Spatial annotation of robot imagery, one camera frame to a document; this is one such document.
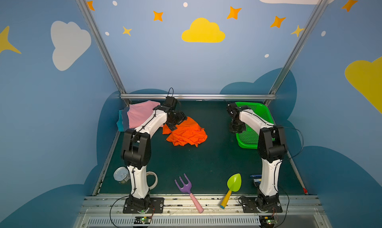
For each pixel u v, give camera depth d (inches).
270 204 27.0
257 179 31.4
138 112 39.9
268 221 28.0
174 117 31.7
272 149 21.8
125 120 39.4
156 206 28.9
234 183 32.3
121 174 30.8
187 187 31.6
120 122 40.6
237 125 31.7
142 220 27.9
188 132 38.7
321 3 28.3
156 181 31.6
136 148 20.6
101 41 33.2
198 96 54.9
